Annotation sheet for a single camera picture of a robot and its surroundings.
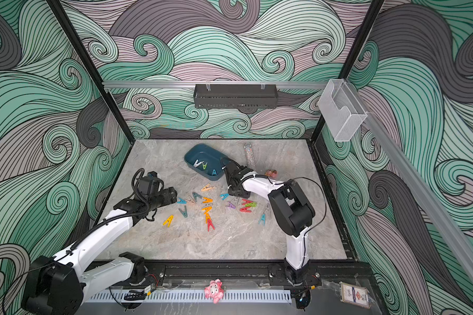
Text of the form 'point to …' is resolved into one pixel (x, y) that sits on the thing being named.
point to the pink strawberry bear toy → (272, 173)
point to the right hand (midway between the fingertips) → (235, 193)
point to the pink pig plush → (214, 290)
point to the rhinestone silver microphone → (248, 149)
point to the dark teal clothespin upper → (196, 196)
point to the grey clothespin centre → (236, 201)
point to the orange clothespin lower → (207, 217)
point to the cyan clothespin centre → (224, 195)
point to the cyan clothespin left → (182, 201)
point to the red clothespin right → (246, 201)
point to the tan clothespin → (207, 188)
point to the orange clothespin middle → (207, 209)
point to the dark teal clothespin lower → (184, 212)
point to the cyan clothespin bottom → (214, 172)
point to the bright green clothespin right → (252, 205)
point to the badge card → (354, 294)
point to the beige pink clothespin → (190, 202)
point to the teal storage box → (205, 161)
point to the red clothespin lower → (209, 223)
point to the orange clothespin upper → (207, 200)
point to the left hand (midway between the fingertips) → (169, 192)
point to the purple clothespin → (230, 205)
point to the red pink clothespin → (245, 209)
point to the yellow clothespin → (169, 221)
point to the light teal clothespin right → (263, 218)
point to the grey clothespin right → (269, 210)
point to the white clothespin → (196, 163)
